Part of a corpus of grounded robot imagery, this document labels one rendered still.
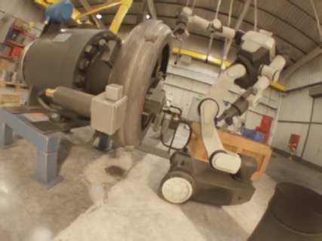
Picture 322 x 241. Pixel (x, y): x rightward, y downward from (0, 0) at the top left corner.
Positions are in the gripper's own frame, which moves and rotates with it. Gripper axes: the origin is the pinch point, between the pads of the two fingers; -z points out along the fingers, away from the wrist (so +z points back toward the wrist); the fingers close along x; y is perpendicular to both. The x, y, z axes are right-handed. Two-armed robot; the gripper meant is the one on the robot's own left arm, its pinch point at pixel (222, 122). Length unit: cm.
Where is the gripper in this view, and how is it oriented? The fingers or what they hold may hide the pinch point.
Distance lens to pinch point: 80.9
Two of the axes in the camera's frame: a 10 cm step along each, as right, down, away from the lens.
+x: -4.2, -5.3, -7.4
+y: 4.6, 5.7, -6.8
